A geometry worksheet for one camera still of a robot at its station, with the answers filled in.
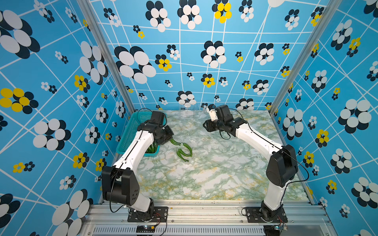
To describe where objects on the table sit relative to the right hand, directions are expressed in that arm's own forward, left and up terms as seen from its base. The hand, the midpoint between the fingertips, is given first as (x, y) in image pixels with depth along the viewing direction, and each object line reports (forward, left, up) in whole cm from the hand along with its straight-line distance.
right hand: (207, 123), depth 88 cm
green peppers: (-11, +35, -12) cm, 38 cm away
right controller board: (-51, -30, -19) cm, 62 cm away
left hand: (-8, +20, -2) cm, 21 cm away
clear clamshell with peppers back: (-9, +16, -18) cm, 26 cm away
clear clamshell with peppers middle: (+28, +10, -17) cm, 34 cm away
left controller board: (-51, +32, -21) cm, 64 cm away
